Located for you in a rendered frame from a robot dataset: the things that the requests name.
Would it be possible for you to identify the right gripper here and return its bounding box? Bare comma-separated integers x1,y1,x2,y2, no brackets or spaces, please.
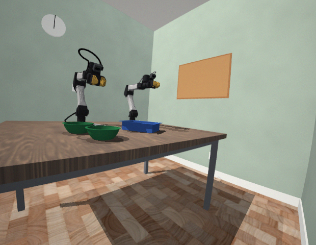
87,73,106,87

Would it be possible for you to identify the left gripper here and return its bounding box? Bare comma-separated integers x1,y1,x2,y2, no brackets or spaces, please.
146,80,160,89

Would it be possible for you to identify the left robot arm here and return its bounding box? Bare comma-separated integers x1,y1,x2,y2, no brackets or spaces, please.
124,73,156,120

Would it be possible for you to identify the green bowl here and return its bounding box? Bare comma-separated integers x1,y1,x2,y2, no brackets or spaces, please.
63,121,94,134
85,126,121,140

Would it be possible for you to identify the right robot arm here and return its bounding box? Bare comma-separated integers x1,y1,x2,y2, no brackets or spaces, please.
73,62,103,122

